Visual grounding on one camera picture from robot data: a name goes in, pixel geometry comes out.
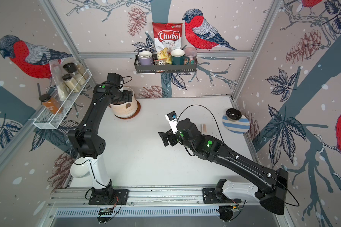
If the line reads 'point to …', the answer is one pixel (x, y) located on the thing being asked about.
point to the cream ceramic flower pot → (126, 109)
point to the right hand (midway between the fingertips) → (166, 127)
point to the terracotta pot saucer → (138, 110)
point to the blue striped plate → (238, 126)
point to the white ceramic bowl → (80, 167)
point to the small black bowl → (233, 114)
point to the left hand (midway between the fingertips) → (127, 93)
